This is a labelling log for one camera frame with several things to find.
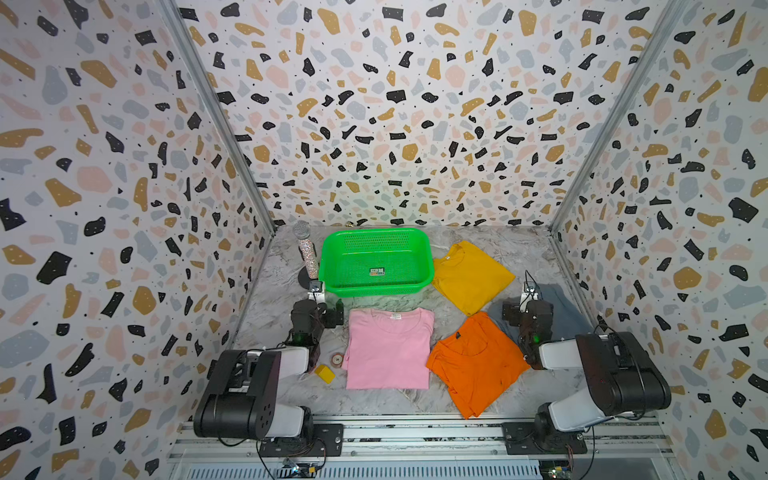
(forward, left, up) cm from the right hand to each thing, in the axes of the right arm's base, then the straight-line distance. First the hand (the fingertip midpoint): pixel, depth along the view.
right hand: (528, 299), depth 94 cm
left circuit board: (-45, +62, -5) cm, 77 cm away
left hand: (-3, +63, +2) cm, 63 cm away
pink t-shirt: (-16, +43, -4) cm, 46 cm away
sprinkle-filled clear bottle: (+6, +68, +13) cm, 69 cm away
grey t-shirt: (-4, -14, -8) cm, 16 cm away
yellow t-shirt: (+12, +16, -6) cm, 21 cm away
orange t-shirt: (-19, +17, -5) cm, 26 cm away
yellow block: (-23, +61, -4) cm, 65 cm away
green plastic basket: (+19, +58, -6) cm, 61 cm away
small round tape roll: (-20, +58, -3) cm, 61 cm away
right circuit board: (-43, +2, -7) cm, 44 cm away
